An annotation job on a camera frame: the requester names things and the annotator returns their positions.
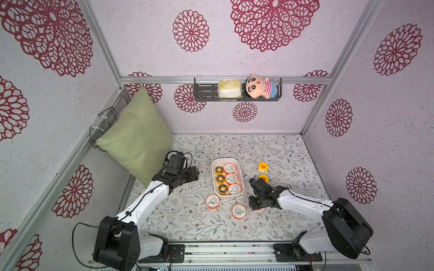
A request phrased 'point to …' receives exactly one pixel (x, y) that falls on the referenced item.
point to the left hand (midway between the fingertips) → (193, 174)
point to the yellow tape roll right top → (263, 167)
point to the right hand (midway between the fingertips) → (250, 201)
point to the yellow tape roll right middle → (265, 178)
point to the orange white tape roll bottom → (239, 212)
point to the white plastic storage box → (221, 162)
